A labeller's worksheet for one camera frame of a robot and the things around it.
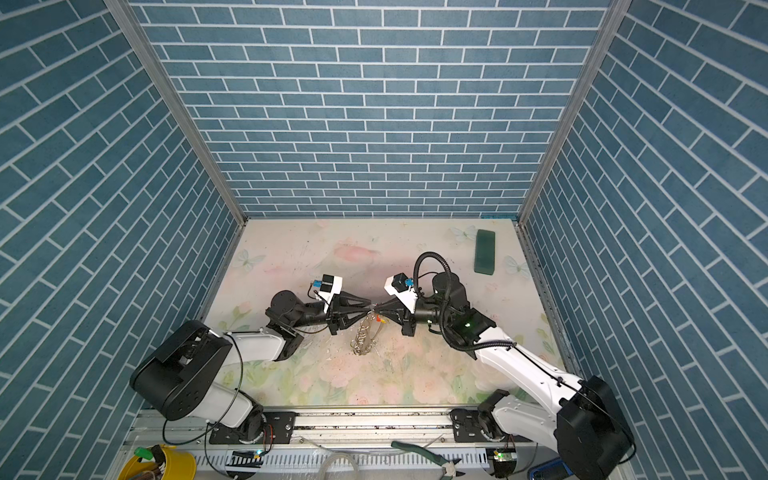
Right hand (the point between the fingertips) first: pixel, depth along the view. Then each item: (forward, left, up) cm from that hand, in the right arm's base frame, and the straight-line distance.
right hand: (375, 306), depth 72 cm
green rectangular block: (+35, -34, -21) cm, 53 cm away
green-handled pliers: (-28, -20, -23) cm, 41 cm away
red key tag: (-1, -1, -4) cm, 4 cm away
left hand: (-1, +2, -2) cm, 3 cm away
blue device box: (-27, -44, -20) cm, 55 cm away
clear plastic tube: (-29, +8, -23) cm, 37 cm away
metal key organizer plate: (-7, +2, -6) cm, 9 cm away
